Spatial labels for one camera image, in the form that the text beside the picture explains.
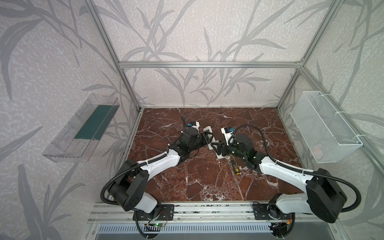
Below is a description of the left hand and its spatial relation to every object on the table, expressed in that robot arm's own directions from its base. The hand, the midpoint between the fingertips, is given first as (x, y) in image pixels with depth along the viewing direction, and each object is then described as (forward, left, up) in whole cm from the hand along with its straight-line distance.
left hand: (214, 132), depth 82 cm
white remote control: (-4, 0, -1) cm, 4 cm away
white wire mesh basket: (-10, -47, +15) cm, 51 cm away
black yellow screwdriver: (-14, -13, -17) cm, 26 cm away
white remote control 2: (-6, -5, -20) cm, 21 cm away
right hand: (-3, 0, -1) cm, 3 cm away
